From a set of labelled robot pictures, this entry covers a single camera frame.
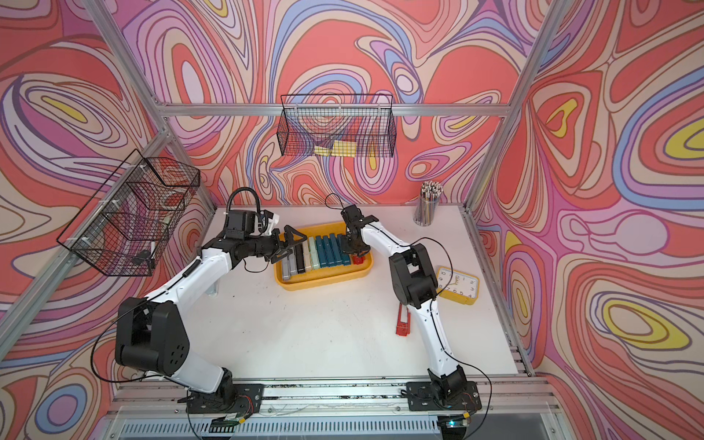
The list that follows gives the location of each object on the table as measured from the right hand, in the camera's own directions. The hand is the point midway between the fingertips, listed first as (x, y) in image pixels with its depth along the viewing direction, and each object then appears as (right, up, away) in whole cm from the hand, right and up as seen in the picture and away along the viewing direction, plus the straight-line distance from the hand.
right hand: (352, 254), depth 104 cm
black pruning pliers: (-19, -1, -5) cm, 20 cm away
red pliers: (+2, -2, -2) cm, 4 cm away
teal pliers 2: (-9, +1, -3) cm, 9 cm away
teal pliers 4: (-3, -1, -5) cm, 6 cm away
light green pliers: (-15, +1, -3) cm, 15 cm away
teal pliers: (-12, +1, -3) cm, 12 cm away
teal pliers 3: (-6, +2, -2) cm, 7 cm away
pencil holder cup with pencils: (+29, +17, +2) cm, 34 cm away
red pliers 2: (+17, -21, -17) cm, 32 cm away
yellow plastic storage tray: (-8, -7, -12) cm, 16 cm away
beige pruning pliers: (-17, 0, -4) cm, 17 cm away
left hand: (-16, +5, -20) cm, 26 cm away
